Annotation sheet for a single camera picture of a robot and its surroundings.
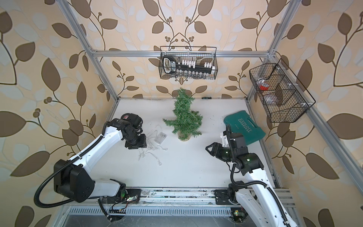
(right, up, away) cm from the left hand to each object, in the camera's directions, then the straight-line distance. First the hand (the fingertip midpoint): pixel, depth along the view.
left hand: (142, 144), depth 80 cm
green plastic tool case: (+64, +11, +19) cm, 67 cm away
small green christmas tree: (+26, +13, -1) cm, 29 cm away
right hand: (+38, -2, -5) cm, 38 cm away
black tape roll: (-22, +15, +28) cm, 39 cm away
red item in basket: (+70, +33, +2) cm, 78 cm away
